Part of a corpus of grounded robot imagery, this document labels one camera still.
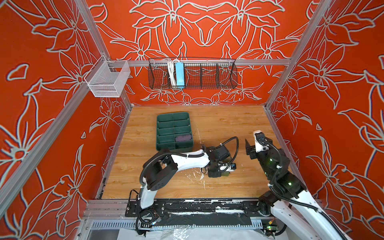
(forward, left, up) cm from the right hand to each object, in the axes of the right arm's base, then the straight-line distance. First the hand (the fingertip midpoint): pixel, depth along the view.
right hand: (252, 136), depth 71 cm
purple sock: (+12, +35, -19) cm, 41 cm away
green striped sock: (-12, +12, -16) cm, 24 cm away
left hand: (-7, +15, -23) cm, 29 cm away
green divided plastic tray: (+16, +41, -18) cm, 48 cm away
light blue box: (+40, +36, +9) cm, 54 cm away
